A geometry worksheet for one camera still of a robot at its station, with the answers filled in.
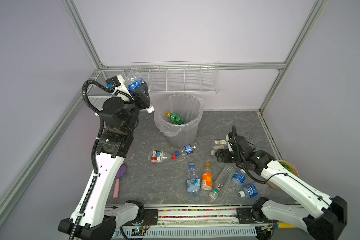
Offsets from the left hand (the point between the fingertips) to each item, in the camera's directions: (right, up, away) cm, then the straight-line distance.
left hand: (143, 87), depth 57 cm
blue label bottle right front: (+50, -49, +19) cm, 72 cm away
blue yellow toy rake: (+61, -62, +13) cm, 88 cm away
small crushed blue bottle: (+18, -30, +36) cm, 50 cm away
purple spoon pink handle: (-22, -42, +31) cm, 56 cm away
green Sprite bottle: (+10, -10, +42) cm, 44 cm away
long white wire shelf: (+25, +19, +45) cm, 55 cm away
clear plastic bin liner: (+19, -3, +38) cm, 43 cm away
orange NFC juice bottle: (+28, -43, +24) cm, 57 cm away
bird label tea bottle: (+37, -27, +37) cm, 59 cm away
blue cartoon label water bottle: (+20, -45, +24) cm, 55 cm away
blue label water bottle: (+45, -46, +24) cm, 68 cm away
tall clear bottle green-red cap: (+38, -45, +28) cm, 66 cm away
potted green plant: (+72, -37, +22) cm, 84 cm away
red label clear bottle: (-1, -34, +35) cm, 49 cm away
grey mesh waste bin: (+16, -22, +32) cm, 42 cm away
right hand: (+36, -30, +22) cm, 52 cm away
